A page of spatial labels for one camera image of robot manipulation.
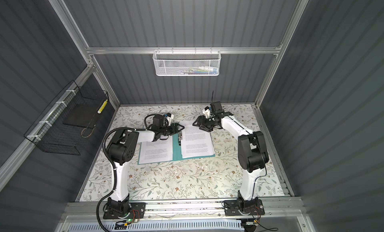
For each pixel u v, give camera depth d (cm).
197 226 77
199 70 92
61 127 71
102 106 82
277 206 76
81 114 77
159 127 86
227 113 72
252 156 52
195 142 99
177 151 94
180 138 100
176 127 93
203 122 82
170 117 98
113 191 61
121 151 57
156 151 96
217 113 75
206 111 89
